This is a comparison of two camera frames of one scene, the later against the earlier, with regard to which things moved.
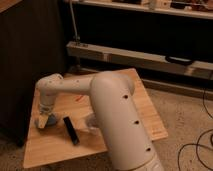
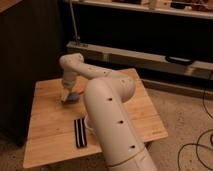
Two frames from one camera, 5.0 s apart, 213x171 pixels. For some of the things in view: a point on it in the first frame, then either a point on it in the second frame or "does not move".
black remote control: (72, 131) → (80, 132)
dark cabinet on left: (33, 46) does not move
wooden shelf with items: (191, 8) does not move
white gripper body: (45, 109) → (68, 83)
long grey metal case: (141, 59) does not move
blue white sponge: (51, 120) → (73, 97)
